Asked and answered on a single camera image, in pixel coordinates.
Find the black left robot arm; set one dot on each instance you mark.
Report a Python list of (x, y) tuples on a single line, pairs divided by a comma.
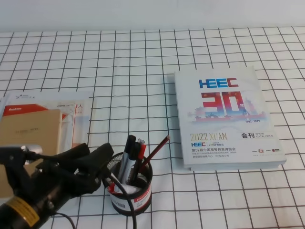
[(17, 213)]

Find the black capped white marker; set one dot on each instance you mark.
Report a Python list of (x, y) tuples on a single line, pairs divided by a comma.
[(109, 182)]

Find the white HEEC catalogue book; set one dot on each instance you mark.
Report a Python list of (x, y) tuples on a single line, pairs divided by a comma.
[(224, 121)]

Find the black marker tall left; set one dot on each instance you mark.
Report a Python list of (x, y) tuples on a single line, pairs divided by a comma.
[(127, 150)]

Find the black mesh pen holder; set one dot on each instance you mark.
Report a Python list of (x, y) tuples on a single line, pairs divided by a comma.
[(140, 200)]

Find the black marker tall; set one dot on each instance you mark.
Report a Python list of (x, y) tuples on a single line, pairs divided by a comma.
[(132, 164), (127, 150)]

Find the red capped white pen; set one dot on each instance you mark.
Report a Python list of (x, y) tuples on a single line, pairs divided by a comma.
[(114, 189)]

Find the red pencil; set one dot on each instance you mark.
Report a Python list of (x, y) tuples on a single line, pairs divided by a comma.
[(154, 152)]

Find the white grid tablecloth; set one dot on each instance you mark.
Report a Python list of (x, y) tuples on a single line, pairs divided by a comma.
[(130, 76)]

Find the white paper sheet bottom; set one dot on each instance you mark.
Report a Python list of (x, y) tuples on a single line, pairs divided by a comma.
[(24, 102)]

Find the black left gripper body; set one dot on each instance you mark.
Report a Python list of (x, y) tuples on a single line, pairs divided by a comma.
[(52, 188)]

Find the red pen in holder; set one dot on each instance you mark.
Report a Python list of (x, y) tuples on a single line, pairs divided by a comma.
[(141, 145)]

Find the tan kraft notebook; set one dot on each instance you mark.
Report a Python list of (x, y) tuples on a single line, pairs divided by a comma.
[(41, 128)]

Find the black marker tall right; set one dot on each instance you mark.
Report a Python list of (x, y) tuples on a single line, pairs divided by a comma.
[(132, 164)]

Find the white robotics manual brochure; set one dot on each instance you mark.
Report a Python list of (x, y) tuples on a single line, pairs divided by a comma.
[(75, 123)]

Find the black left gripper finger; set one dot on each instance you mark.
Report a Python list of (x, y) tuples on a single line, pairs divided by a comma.
[(72, 154), (93, 167)]

